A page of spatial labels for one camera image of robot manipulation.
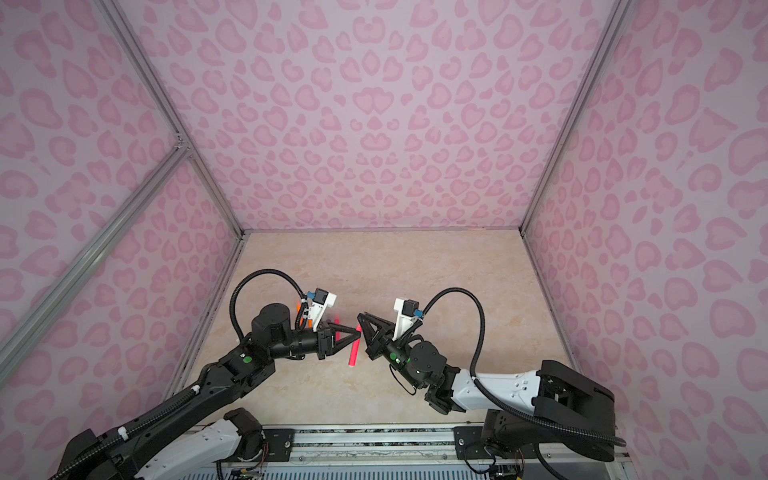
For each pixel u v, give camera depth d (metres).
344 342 0.68
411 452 0.72
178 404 0.47
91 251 0.64
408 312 0.63
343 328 0.69
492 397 0.49
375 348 0.62
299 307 0.64
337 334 0.66
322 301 0.66
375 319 0.68
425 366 0.55
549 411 0.42
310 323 0.65
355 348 0.69
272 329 0.57
